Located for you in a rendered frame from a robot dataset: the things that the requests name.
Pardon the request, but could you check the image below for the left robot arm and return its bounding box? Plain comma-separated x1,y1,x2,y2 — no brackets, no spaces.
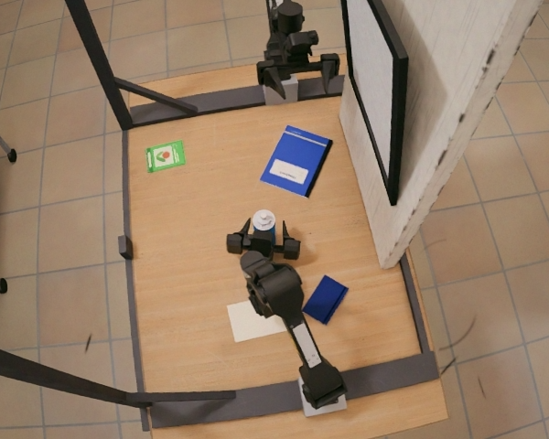
264,0,319,64

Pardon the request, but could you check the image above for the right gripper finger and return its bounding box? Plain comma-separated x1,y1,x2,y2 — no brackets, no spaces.
233,218,251,237
283,220,295,245

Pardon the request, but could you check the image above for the blue and white spray bottle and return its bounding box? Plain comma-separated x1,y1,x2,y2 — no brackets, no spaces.
253,209,276,245

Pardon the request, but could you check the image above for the beige wall panel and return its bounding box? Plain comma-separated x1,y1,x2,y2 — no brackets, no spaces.
339,0,544,270

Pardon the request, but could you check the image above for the white sheet of paper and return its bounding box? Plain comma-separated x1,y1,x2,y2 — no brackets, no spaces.
227,301,286,342

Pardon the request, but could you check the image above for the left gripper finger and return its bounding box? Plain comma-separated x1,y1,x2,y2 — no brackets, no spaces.
264,67,285,100
321,60,336,94

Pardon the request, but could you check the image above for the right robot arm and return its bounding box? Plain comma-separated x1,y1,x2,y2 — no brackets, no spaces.
240,230,348,410

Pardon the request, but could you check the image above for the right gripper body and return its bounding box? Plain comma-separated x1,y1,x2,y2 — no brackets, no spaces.
226,233,301,260

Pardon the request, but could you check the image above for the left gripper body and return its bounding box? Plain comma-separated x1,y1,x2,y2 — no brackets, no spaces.
256,43,340,85

